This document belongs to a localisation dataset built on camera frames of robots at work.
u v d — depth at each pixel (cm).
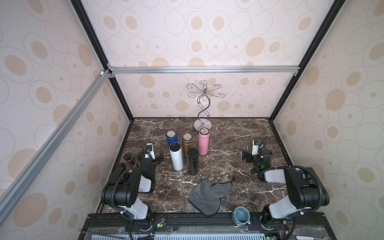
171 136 83
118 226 73
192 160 78
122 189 45
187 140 81
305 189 46
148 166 69
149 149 76
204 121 114
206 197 79
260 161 73
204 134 83
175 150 76
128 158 86
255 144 83
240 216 76
